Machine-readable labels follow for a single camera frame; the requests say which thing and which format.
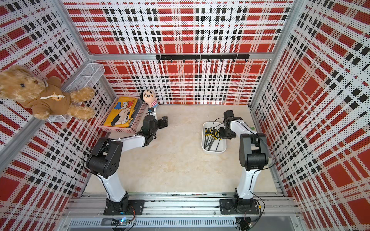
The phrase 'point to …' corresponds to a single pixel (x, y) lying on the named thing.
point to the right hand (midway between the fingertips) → (227, 135)
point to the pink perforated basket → (140, 107)
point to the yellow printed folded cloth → (122, 112)
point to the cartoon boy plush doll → (148, 96)
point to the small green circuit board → (122, 221)
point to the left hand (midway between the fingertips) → (164, 116)
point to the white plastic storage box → (222, 147)
